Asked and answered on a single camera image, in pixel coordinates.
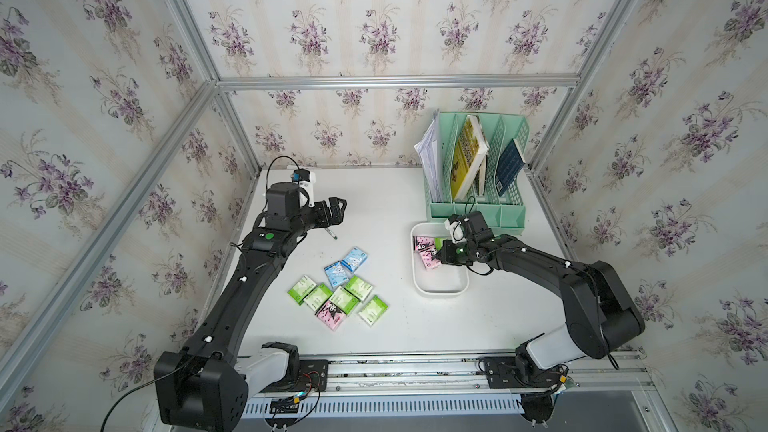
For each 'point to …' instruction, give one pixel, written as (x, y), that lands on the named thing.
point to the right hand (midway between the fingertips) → (440, 255)
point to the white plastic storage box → (444, 280)
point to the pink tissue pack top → (425, 244)
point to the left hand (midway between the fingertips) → (335, 204)
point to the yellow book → (470, 153)
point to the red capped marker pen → (332, 234)
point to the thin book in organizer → (482, 178)
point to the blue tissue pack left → (336, 274)
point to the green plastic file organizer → (507, 214)
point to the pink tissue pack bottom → (331, 315)
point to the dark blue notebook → (509, 168)
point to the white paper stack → (429, 149)
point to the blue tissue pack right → (354, 259)
